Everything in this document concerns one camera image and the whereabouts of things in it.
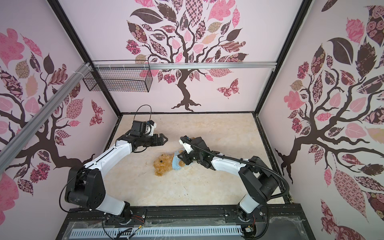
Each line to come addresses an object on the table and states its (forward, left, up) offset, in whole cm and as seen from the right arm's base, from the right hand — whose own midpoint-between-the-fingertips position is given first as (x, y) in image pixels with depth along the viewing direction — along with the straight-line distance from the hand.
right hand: (180, 154), depth 85 cm
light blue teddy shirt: (-4, +2, -2) cm, 5 cm away
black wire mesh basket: (+45, +38, +24) cm, 64 cm away
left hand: (+7, +11, +3) cm, 13 cm away
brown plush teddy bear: (-5, +8, -2) cm, 10 cm away
